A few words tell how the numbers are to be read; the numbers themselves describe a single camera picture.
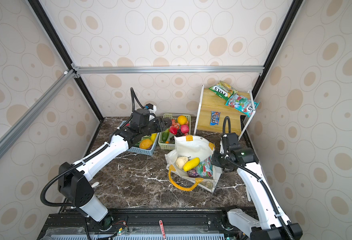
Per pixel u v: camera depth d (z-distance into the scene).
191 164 0.87
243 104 0.78
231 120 1.02
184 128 1.06
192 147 0.86
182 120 1.09
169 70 0.91
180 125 1.10
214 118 0.97
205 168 0.83
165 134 1.06
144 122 0.62
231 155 0.51
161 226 0.73
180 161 0.89
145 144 0.92
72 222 0.75
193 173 0.87
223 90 0.83
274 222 0.38
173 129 1.00
